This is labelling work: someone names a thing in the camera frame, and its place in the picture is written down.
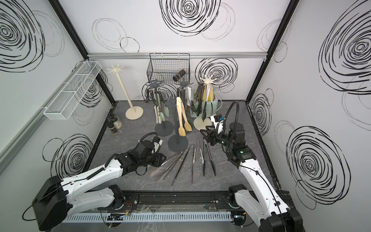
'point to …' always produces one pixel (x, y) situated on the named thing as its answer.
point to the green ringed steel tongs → (164, 108)
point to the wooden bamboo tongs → (183, 123)
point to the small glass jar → (118, 124)
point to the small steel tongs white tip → (203, 163)
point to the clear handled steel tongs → (188, 96)
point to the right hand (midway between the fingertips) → (204, 129)
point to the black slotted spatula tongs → (199, 95)
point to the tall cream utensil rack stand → (132, 113)
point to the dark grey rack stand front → (165, 128)
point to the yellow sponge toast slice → (209, 94)
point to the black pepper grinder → (177, 77)
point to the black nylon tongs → (205, 145)
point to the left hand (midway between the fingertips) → (164, 158)
